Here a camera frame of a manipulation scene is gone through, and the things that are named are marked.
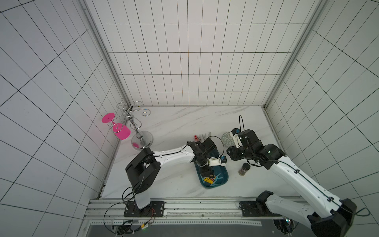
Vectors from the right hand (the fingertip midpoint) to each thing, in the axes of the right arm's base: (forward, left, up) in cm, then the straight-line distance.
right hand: (226, 150), depth 77 cm
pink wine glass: (+12, +64, -4) cm, 65 cm away
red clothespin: (+16, +17, -16) cm, 28 cm away
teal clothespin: (-13, +5, -15) cm, 21 cm away
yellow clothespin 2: (-12, +7, -16) cm, 21 cm away
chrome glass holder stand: (+12, +54, -13) cm, 57 cm away
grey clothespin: (+20, +7, -15) cm, 26 cm away
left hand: (-9, +9, -11) cm, 17 cm away
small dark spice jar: (-6, -11, -6) cm, 14 cm away
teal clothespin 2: (-11, +11, -15) cm, 22 cm away
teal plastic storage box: (-12, +7, -7) cm, 16 cm away
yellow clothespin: (-11, +8, -15) cm, 20 cm away
